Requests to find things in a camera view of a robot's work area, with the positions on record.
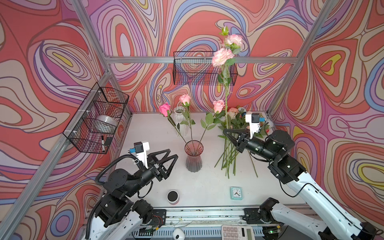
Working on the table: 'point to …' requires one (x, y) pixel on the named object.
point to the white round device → (178, 234)
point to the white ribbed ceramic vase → (179, 117)
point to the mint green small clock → (236, 193)
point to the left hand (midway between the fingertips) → (175, 155)
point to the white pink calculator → (237, 232)
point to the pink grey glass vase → (193, 149)
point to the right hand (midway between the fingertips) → (224, 135)
